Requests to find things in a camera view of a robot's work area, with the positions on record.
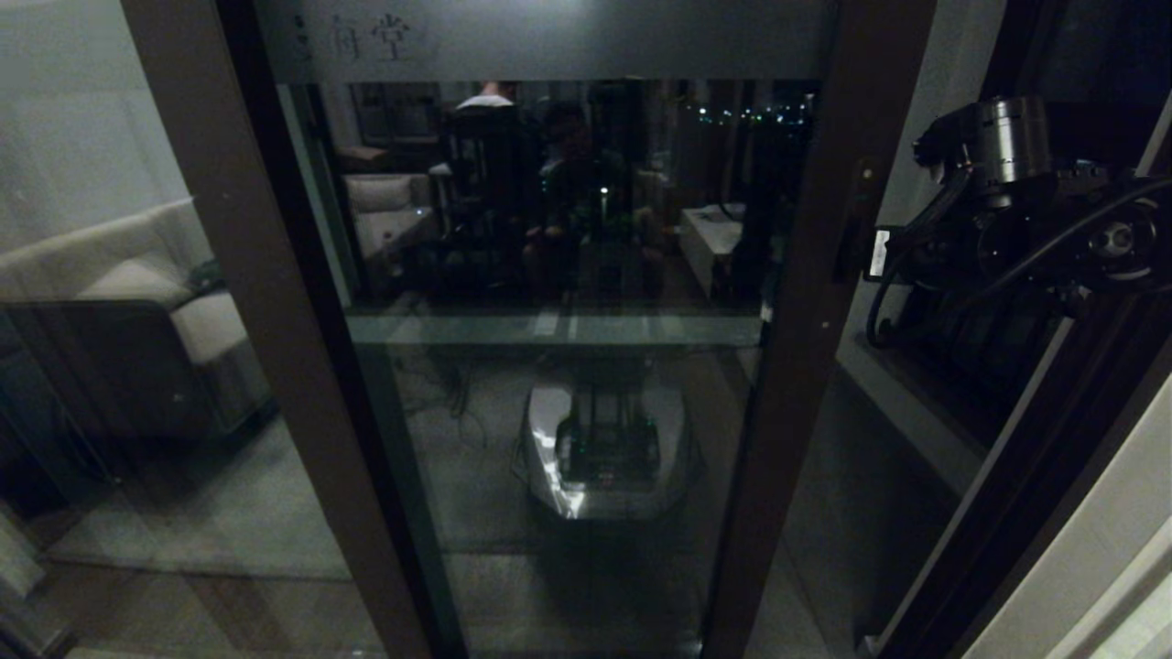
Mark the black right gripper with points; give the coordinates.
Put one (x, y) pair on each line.
(998, 238)

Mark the brown framed glass sliding door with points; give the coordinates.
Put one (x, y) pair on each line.
(787, 412)

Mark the brown framed fixed glass panel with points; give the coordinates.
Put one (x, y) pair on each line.
(238, 229)

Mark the small dark cloth item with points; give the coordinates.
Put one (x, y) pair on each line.
(209, 279)

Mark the beige sofa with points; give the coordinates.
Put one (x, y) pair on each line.
(211, 339)

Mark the grey rug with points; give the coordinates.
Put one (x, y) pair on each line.
(211, 513)

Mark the beige sofa cushion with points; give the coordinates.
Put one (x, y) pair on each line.
(133, 286)

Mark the dark outer door frame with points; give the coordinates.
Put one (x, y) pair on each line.
(1053, 476)

